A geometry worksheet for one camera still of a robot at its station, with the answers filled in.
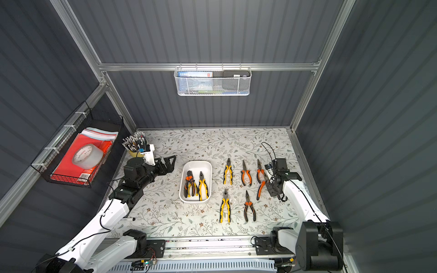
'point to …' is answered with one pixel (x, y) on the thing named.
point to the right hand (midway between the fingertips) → (279, 188)
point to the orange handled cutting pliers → (244, 170)
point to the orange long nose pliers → (247, 204)
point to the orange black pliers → (189, 178)
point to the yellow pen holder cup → (135, 154)
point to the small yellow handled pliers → (228, 166)
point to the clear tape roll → (87, 156)
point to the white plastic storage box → (196, 182)
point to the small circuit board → (137, 265)
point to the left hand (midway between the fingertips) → (169, 158)
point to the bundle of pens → (136, 143)
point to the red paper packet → (65, 169)
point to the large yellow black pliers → (225, 200)
